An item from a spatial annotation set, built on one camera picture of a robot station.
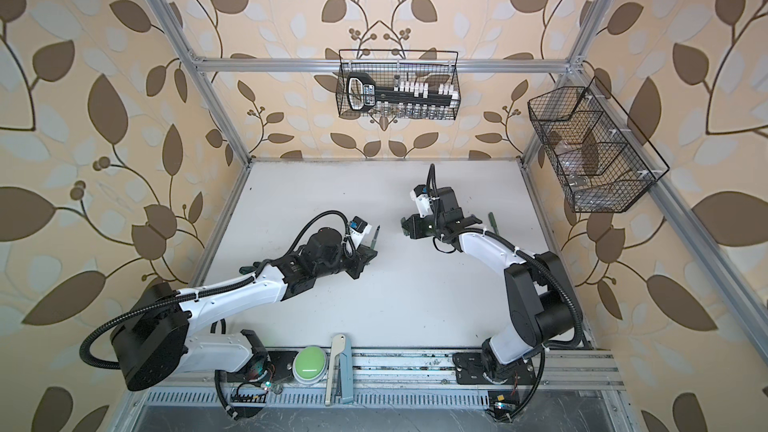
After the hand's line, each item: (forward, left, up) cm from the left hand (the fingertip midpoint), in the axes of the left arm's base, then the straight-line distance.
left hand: (377, 249), depth 80 cm
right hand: (+10, -8, -3) cm, 13 cm away
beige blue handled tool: (-23, +7, -10) cm, 27 cm away
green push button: (-26, +16, -12) cm, 33 cm away
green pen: (+2, 0, +4) cm, 4 cm away
